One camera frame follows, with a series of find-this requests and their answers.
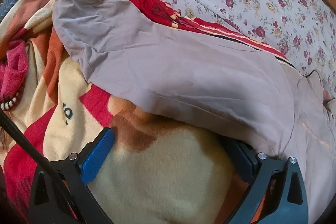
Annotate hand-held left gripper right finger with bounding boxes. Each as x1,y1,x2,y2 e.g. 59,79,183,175
220,138,309,224

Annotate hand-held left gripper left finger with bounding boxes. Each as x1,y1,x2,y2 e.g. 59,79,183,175
28,127,115,224

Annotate grey jacket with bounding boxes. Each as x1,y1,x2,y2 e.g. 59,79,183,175
52,0,336,224

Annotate yellow red printed blanket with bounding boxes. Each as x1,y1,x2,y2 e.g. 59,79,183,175
0,0,296,224

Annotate pink towel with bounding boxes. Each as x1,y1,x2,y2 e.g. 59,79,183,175
0,39,29,111

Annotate black braided cable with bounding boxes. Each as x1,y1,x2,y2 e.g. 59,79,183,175
0,109,84,224

